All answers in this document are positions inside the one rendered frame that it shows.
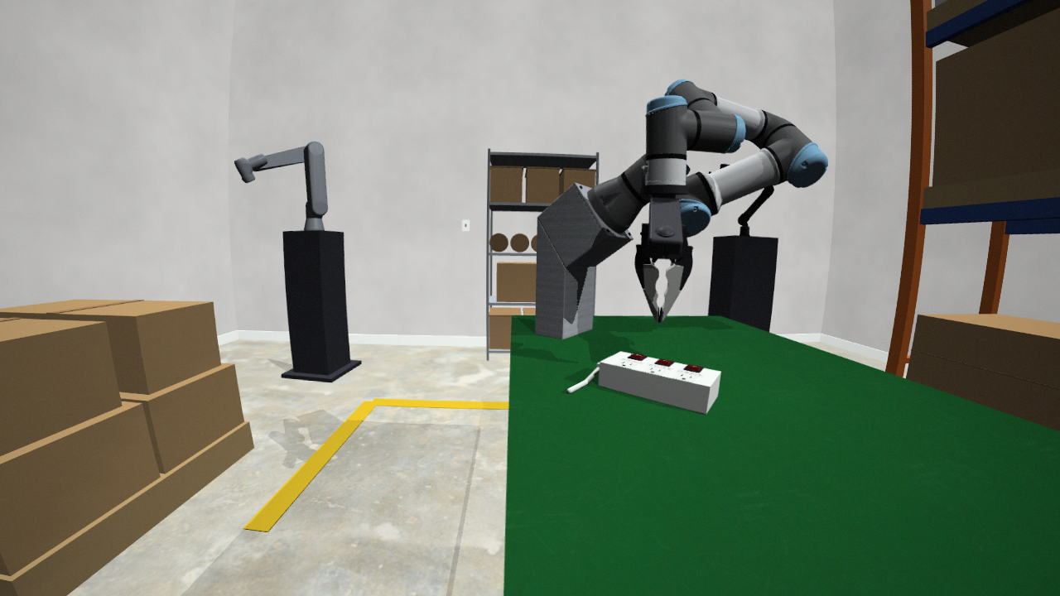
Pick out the white power strip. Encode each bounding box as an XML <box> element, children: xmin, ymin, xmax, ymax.
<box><xmin>567</xmin><ymin>352</ymin><xmax>721</xmax><ymax>414</ymax></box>

